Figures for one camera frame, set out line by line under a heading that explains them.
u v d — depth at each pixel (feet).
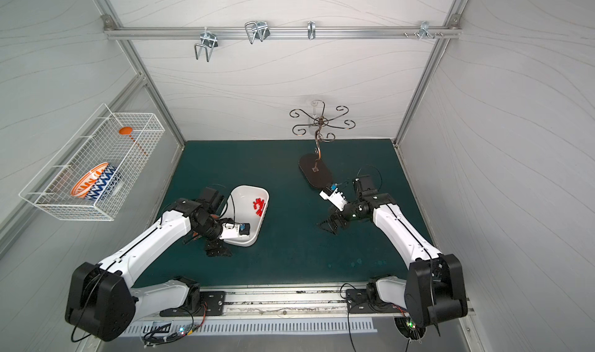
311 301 2.47
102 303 1.29
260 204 3.20
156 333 2.29
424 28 2.51
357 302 2.41
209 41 2.57
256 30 2.49
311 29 2.37
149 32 2.57
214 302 2.41
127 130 2.59
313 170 3.53
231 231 2.27
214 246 2.26
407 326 2.39
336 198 2.40
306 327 2.31
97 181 1.89
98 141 2.31
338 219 2.31
